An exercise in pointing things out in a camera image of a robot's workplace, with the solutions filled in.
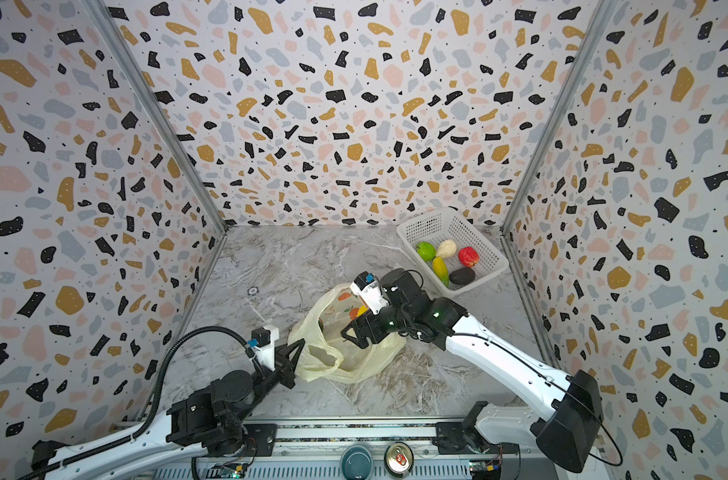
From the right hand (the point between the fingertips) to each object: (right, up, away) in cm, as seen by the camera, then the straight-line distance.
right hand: (349, 322), depth 69 cm
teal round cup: (+2, -33, 0) cm, 33 cm away
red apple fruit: (+38, +15, +37) cm, 55 cm away
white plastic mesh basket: (+34, +28, +48) cm, 65 cm away
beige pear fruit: (+31, +18, +40) cm, 54 cm away
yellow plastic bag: (-7, -8, +2) cm, 10 cm away
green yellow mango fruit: (+28, +11, +34) cm, 45 cm away
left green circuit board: (-28, -35, +1) cm, 45 cm away
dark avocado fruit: (+36, +8, +35) cm, 50 cm away
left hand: (-10, -5, +1) cm, 11 cm away
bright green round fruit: (+24, +17, +38) cm, 48 cm away
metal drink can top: (+11, -27, -7) cm, 30 cm away
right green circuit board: (+32, -36, +2) cm, 48 cm away
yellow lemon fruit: (+1, -1, +25) cm, 25 cm away
